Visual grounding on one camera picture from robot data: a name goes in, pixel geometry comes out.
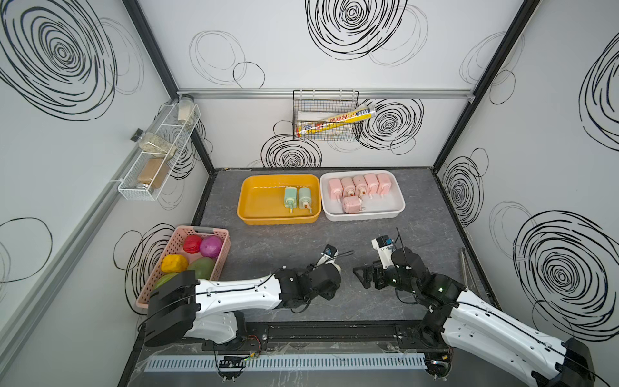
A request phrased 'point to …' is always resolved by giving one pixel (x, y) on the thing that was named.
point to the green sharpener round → (305, 198)
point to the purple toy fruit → (210, 246)
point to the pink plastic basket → (175, 246)
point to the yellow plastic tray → (261, 199)
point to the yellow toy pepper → (174, 263)
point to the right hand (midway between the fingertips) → (363, 269)
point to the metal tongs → (465, 264)
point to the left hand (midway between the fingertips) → (333, 277)
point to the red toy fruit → (193, 243)
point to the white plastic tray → (376, 207)
